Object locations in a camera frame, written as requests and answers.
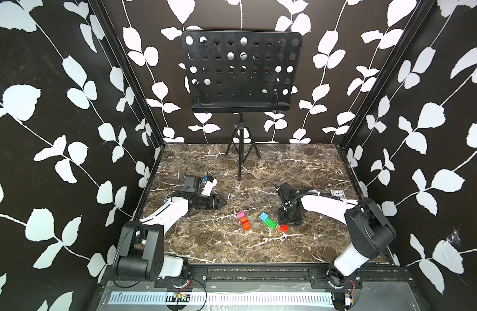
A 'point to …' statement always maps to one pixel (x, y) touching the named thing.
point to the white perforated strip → (226, 299)
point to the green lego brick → (270, 223)
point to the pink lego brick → (240, 214)
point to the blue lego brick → (263, 216)
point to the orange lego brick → (243, 219)
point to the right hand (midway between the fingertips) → (280, 221)
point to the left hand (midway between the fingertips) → (222, 199)
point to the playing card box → (339, 193)
